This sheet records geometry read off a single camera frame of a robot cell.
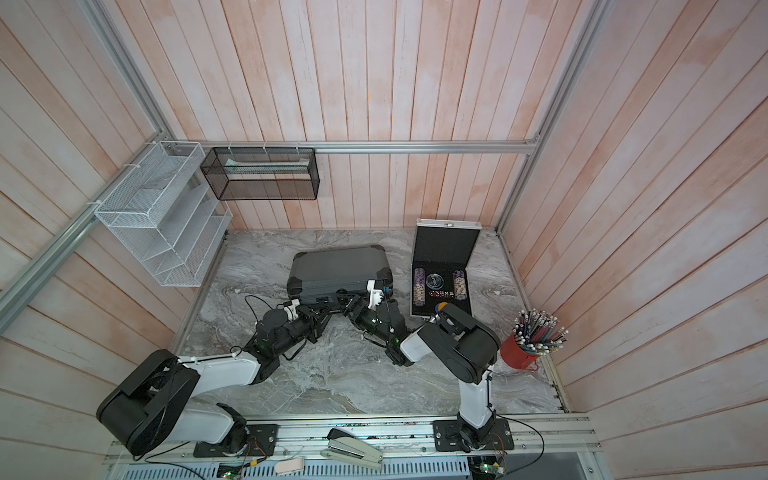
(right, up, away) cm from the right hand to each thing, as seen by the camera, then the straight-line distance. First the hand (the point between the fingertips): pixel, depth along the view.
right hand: (336, 303), depth 85 cm
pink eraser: (-9, -35, -17) cm, 40 cm away
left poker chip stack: (+26, +3, +14) cm, 30 cm away
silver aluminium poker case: (+34, +15, +14) cm, 39 cm away
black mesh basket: (-28, +43, +17) cm, 54 cm away
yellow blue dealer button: (+33, -3, +12) cm, 35 cm away
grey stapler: (+4, -33, -13) cm, 36 cm away
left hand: (0, -1, -1) cm, 2 cm away
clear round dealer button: (+32, +5, +19) cm, 38 cm away
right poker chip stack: (+40, +4, +15) cm, 43 cm away
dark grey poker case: (-7, +8, +3) cm, 10 cm away
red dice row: (+34, +1, +14) cm, 37 cm away
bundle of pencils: (+55, -6, -7) cm, 56 cm away
